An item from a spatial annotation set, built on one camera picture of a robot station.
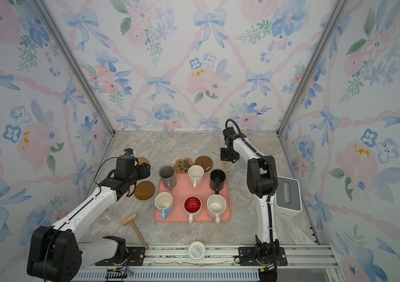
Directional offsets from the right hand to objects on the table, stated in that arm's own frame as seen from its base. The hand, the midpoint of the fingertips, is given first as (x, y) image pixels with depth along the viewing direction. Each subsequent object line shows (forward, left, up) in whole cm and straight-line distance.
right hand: (228, 158), depth 104 cm
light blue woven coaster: (-4, -7, -3) cm, 9 cm away
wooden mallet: (-36, +48, -1) cm, 60 cm away
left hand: (-14, +43, +12) cm, 47 cm away
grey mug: (-16, +32, +7) cm, 37 cm away
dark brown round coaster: (-2, +14, -2) cm, 14 cm away
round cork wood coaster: (-21, +46, -1) cm, 50 cm away
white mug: (-28, +8, -2) cm, 29 cm away
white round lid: (-49, +17, +3) cm, 52 cm away
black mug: (-15, +7, 0) cm, 17 cm away
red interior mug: (-29, +20, -1) cm, 35 cm away
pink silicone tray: (-20, +25, -2) cm, 32 cm away
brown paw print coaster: (-4, +27, -3) cm, 28 cm away
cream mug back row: (-12, +18, +4) cm, 23 cm away
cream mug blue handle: (-27, +34, 0) cm, 44 cm away
